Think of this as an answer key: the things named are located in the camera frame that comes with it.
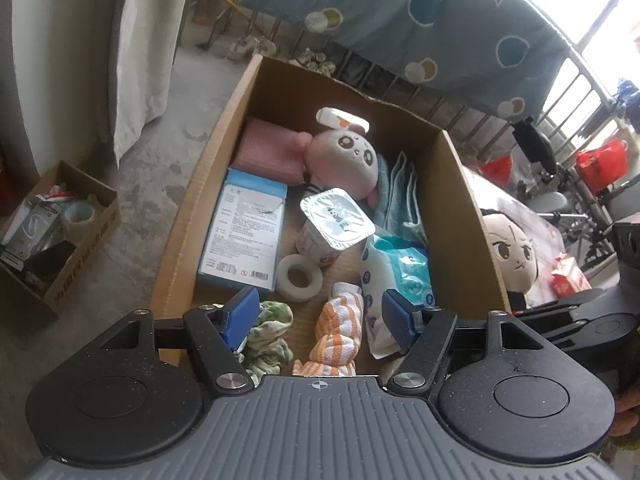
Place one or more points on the blue hanging cloth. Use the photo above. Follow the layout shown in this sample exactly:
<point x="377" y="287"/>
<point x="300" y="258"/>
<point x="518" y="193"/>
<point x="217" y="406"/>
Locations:
<point x="627" y="90"/>

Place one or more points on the white tape roll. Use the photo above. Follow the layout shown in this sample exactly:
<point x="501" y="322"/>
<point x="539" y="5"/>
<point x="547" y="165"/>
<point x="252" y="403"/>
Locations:
<point x="283" y="280"/>

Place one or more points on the yellow stick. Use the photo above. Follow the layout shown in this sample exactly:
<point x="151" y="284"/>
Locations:
<point x="235" y="7"/>

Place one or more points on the large cardboard box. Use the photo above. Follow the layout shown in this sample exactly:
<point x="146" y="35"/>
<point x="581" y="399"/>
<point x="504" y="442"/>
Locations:
<point x="460" y="210"/>

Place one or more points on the white curtain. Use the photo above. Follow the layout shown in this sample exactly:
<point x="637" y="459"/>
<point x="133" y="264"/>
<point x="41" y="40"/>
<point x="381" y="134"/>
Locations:
<point x="145" y="60"/>

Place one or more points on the clear tape roll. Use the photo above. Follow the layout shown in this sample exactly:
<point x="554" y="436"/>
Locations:
<point x="77" y="215"/>

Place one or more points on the blue white packet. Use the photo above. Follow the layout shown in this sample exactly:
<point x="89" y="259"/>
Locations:
<point x="395" y="270"/>

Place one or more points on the wheelchair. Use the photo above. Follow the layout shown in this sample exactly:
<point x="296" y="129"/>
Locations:
<point x="590" y="205"/>

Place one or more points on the black packaged item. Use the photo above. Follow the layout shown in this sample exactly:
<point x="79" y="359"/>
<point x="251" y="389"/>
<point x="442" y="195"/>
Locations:
<point x="35" y="225"/>

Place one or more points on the green cloth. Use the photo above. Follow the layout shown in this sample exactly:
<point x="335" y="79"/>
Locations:
<point x="270" y="330"/>

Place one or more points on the orange striped cloth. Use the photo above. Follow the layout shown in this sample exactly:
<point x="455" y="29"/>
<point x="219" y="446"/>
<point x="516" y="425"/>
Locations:
<point x="335" y="330"/>

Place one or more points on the patterned slipper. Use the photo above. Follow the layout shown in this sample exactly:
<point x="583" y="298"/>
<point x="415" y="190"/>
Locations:
<point x="250" y="45"/>
<point x="315" y="60"/>

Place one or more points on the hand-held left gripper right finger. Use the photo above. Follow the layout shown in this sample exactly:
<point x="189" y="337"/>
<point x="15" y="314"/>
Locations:
<point x="397" y="320"/>

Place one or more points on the blue dotted blanket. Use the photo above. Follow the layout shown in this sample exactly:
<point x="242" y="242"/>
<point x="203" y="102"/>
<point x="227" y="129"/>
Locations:
<point x="400" y="25"/>

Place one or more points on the metal railing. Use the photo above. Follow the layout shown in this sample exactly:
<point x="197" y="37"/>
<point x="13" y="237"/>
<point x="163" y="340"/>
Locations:
<point x="573" y="52"/>

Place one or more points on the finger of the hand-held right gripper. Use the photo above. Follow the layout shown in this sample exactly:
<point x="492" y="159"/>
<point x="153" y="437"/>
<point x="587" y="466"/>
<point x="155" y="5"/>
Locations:
<point x="560" y="307"/>

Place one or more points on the red plastic bag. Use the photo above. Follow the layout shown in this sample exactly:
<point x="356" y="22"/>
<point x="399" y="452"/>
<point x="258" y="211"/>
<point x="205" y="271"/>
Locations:
<point x="600" y="165"/>

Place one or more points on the small cardboard box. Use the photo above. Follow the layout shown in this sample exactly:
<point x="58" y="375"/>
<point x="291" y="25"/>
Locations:
<point x="85" y="260"/>

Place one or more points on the white plush doll red skirt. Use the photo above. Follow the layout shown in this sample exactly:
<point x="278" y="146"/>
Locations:
<point x="512" y="250"/>

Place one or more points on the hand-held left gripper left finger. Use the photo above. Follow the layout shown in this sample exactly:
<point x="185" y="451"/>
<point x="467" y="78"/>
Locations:
<point x="240" y="317"/>

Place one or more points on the light blue paper box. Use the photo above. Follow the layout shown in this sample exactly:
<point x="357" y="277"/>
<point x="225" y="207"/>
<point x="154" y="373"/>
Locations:
<point x="240" y="230"/>

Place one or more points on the wet wipes pack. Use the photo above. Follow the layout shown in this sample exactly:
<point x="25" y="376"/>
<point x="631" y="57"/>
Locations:
<point x="570" y="280"/>

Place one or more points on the teal towel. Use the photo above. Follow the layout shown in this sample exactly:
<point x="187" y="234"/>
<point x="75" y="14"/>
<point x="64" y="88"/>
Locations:
<point x="400" y="200"/>

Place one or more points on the pink sponge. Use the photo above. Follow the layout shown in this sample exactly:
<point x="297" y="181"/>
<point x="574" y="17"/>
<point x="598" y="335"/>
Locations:
<point x="265" y="150"/>

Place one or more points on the grey padded seat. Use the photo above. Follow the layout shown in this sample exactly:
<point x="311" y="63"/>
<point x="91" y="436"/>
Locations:
<point x="547" y="202"/>

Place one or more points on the small red bag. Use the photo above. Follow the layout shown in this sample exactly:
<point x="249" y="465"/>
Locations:
<point x="495" y="167"/>

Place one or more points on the black padded seat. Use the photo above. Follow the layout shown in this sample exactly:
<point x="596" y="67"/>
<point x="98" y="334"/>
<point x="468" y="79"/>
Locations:
<point x="532" y="142"/>

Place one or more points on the white yogurt cup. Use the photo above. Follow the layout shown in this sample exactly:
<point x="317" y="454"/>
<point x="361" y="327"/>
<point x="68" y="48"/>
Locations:
<point x="335" y="215"/>

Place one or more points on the pink plush doll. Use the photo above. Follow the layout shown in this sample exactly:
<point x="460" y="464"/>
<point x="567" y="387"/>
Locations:
<point x="345" y="160"/>

